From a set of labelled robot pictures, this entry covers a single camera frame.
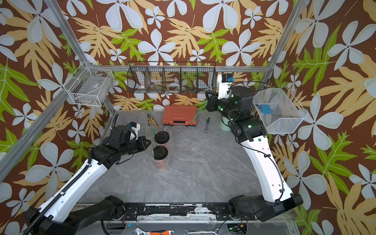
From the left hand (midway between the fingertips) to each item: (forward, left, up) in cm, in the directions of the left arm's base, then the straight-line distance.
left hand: (152, 140), depth 74 cm
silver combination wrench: (-37, -18, -23) cm, 47 cm away
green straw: (+9, +1, -6) cm, 10 cm away
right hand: (+9, -26, +24) cm, 37 cm away
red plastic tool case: (+36, -13, -20) cm, 43 cm away
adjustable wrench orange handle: (-37, +5, -22) cm, 44 cm away
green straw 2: (+41, -27, -23) cm, 54 cm away
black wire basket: (+45, -7, +7) cm, 46 cm away
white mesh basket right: (+14, -72, +6) cm, 74 cm away
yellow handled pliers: (+35, +11, -23) cm, 44 cm away
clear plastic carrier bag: (-5, +2, -3) cm, 6 cm away
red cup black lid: (+6, -4, -6) cm, 9 cm away
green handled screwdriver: (+24, -33, -23) cm, 47 cm away
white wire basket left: (+31, +41, +10) cm, 52 cm away
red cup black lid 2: (-6, -4, -6) cm, 10 cm away
